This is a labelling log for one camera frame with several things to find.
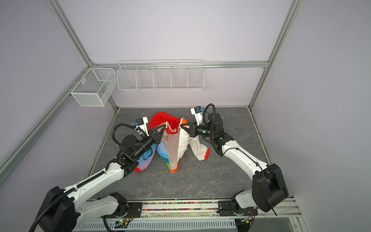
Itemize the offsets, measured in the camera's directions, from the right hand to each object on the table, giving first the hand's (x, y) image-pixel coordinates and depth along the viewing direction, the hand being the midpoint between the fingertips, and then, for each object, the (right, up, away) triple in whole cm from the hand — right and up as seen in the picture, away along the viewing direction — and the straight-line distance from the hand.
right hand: (181, 126), depth 74 cm
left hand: (-7, 0, -2) cm, 7 cm away
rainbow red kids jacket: (-7, -11, +28) cm, 31 cm away
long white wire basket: (-16, +35, +26) cm, 46 cm away
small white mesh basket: (-62, +25, +24) cm, 71 cm away
